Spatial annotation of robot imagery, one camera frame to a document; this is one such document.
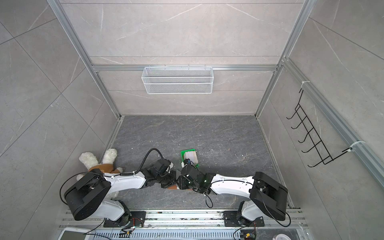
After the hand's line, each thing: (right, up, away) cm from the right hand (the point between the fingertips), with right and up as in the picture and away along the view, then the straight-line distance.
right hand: (178, 181), depth 81 cm
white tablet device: (-45, -18, -15) cm, 51 cm away
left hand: (+2, 0, +4) cm, 5 cm away
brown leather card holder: (-3, -3, 0) cm, 4 cm away
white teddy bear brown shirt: (-51, +10, +3) cm, 52 cm away
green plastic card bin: (+1, +14, +13) cm, 19 cm away
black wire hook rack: (+64, +21, -17) cm, 69 cm away
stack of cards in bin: (+7, +12, +11) cm, 18 cm away
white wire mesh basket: (-1, +63, +20) cm, 66 cm away
